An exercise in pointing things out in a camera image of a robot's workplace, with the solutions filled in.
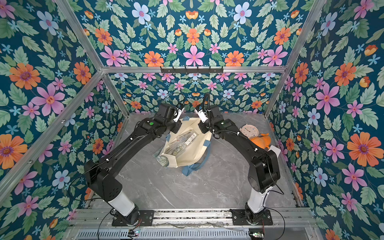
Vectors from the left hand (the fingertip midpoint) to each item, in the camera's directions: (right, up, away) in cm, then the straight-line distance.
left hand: (178, 119), depth 81 cm
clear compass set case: (-2, -16, +14) cm, 21 cm away
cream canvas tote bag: (+3, -19, +15) cm, 24 cm away
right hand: (+15, +1, +6) cm, 16 cm away
